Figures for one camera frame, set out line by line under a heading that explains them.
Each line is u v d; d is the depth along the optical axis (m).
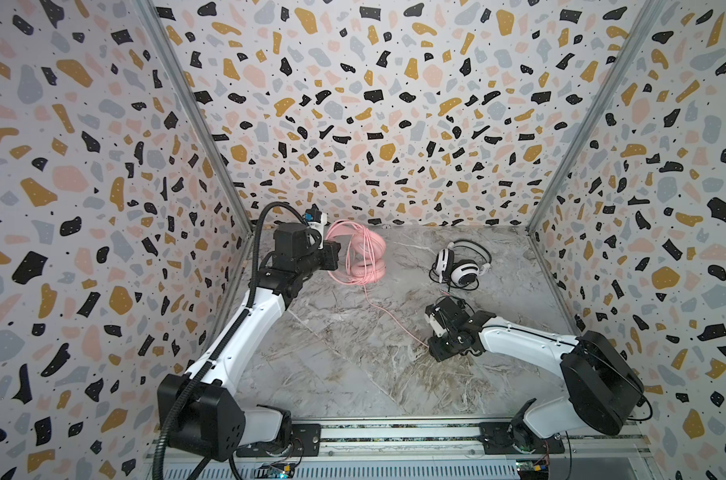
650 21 0.72
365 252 0.81
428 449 0.73
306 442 0.73
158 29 0.71
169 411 0.41
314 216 0.68
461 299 1.01
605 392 0.43
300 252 0.60
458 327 0.67
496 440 0.74
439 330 0.79
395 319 0.95
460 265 1.00
